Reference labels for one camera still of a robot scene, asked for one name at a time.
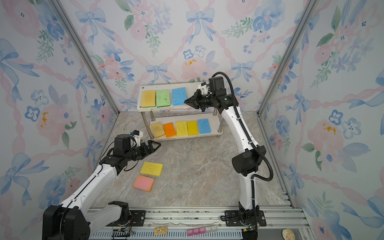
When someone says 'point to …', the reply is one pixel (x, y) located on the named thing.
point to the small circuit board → (159, 230)
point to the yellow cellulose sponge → (181, 128)
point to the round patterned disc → (288, 234)
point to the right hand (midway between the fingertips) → (183, 100)
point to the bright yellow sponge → (192, 128)
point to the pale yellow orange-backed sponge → (158, 129)
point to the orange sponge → (169, 129)
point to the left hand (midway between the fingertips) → (156, 146)
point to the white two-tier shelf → (215, 119)
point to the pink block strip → (196, 231)
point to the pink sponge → (144, 183)
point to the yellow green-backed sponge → (148, 99)
